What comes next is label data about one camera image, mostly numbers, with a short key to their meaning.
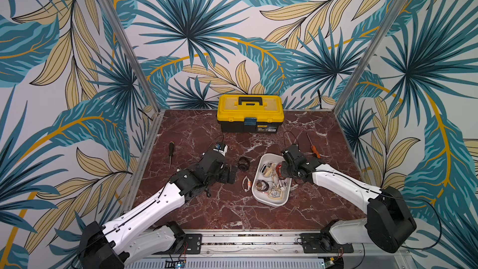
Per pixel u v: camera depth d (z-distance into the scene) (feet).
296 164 2.17
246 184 2.87
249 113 3.14
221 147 2.17
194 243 2.40
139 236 1.74
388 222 1.37
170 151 3.28
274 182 2.92
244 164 3.14
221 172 2.22
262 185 2.87
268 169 3.00
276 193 2.81
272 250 2.40
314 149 3.32
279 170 2.87
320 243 2.40
